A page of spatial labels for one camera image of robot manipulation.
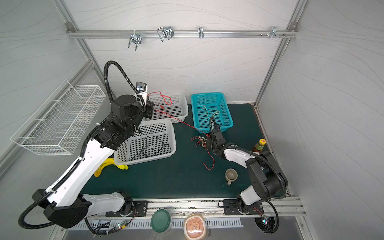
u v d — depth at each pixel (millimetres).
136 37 781
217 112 1145
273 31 764
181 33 781
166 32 764
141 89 516
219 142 717
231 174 840
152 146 958
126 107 441
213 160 883
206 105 1181
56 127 673
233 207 733
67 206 384
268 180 445
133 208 731
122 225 686
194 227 663
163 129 1013
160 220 624
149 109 573
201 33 781
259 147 802
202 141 972
